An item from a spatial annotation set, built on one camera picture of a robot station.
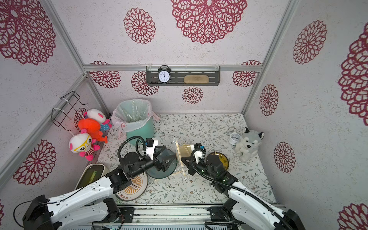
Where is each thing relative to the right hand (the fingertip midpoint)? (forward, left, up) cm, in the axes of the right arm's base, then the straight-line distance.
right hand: (181, 158), depth 73 cm
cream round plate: (+14, -2, -17) cm, 22 cm away
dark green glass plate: (-2, +13, -18) cm, 22 cm away
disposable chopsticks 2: (0, +1, 0) cm, 1 cm away
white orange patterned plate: (-11, +26, -19) cm, 34 cm away
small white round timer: (+26, -36, -18) cm, 47 cm away
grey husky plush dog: (+12, -38, -6) cm, 41 cm away
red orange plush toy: (+20, +56, 0) cm, 59 cm away
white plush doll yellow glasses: (+8, +56, 0) cm, 56 cm away
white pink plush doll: (+30, +56, 0) cm, 63 cm away
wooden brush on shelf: (+47, -8, +16) cm, 50 cm away
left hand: (+1, +5, +5) cm, 7 cm away
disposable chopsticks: (+18, -3, -19) cm, 26 cm away
